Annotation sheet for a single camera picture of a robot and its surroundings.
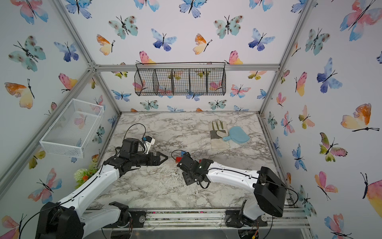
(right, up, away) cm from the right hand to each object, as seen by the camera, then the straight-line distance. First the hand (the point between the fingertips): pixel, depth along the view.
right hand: (191, 174), depth 80 cm
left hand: (-15, +9, 0) cm, 17 cm away
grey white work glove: (+19, +23, +27) cm, 40 cm away
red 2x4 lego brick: (-9, +5, +14) cm, 17 cm away
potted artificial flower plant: (-52, +2, -9) cm, 53 cm away
